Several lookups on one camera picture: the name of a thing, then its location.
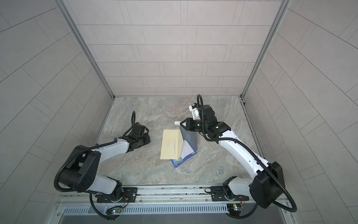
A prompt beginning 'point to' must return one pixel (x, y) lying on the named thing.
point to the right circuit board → (235, 209)
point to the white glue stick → (178, 123)
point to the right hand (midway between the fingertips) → (180, 125)
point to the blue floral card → (178, 162)
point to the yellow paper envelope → (171, 144)
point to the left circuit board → (116, 211)
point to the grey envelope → (191, 137)
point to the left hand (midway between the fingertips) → (152, 136)
